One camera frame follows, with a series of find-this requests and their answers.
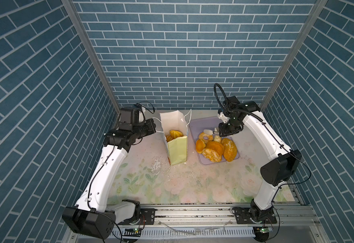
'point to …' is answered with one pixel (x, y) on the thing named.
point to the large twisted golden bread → (213, 151)
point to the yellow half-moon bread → (175, 133)
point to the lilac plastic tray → (208, 125)
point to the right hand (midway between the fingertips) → (222, 131)
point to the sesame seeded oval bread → (230, 150)
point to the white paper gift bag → (177, 148)
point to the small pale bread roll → (217, 138)
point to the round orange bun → (200, 146)
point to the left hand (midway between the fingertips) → (157, 124)
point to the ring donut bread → (206, 138)
